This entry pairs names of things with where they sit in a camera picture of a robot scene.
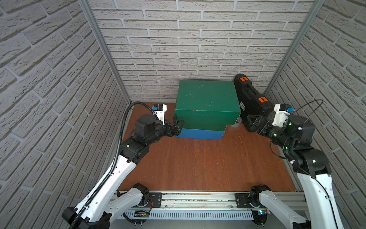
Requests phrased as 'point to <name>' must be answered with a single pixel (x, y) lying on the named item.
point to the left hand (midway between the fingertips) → (179, 118)
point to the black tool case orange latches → (249, 101)
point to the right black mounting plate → (241, 199)
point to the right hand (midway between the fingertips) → (256, 118)
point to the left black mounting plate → (156, 198)
